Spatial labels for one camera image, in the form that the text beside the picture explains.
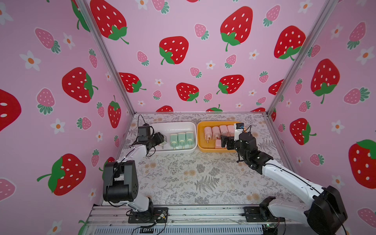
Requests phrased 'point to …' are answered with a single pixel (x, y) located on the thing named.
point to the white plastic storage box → (168, 128)
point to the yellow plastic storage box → (202, 145)
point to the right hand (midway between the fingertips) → (234, 133)
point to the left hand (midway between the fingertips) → (161, 136)
